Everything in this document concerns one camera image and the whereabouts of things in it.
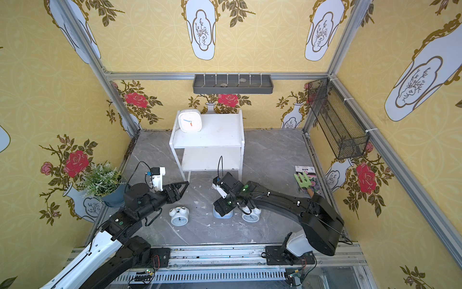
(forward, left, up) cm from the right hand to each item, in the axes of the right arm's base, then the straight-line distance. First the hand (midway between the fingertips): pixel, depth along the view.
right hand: (222, 207), depth 81 cm
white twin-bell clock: (-5, +18, +1) cm, 19 cm away
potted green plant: (+4, +51, +13) cm, 52 cm away
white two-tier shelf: (+14, +1, +26) cm, 29 cm away
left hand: (+4, +13, +14) cm, 20 cm away
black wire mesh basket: (+27, -57, +18) cm, 65 cm away
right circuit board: (-23, -29, -8) cm, 38 cm away
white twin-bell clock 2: (-3, -14, +1) cm, 15 cm away
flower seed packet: (+24, -47, -8) cm, 54 cm away
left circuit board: (-26, +29, -8) cm, 40 cm away
